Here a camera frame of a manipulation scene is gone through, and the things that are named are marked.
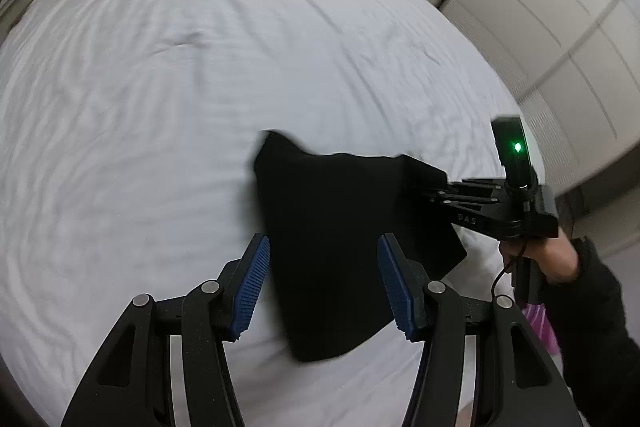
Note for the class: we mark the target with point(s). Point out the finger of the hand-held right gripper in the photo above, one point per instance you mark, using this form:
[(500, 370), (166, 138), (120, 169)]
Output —
[(477, 186), (465, 206)]

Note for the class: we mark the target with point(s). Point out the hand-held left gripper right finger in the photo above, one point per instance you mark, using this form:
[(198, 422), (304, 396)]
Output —
[(397, 287)]

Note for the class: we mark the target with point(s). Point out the person's right hand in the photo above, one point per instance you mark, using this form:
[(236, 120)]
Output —
[(560, 257)]

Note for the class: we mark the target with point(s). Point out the person's right forearm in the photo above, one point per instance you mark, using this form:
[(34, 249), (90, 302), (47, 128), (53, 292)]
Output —
[(600, 332)]

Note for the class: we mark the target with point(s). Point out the black pants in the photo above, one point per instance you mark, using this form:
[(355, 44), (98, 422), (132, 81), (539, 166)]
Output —
[(340, 232)]

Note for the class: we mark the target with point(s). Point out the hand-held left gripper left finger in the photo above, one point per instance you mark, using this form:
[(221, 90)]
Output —
[(250, 287)]

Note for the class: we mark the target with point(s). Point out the pink cloth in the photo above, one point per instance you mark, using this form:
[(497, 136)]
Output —
[(542, 327)]

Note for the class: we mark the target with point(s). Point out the white bed duvet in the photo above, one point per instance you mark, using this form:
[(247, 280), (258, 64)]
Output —
[(150, 107)]

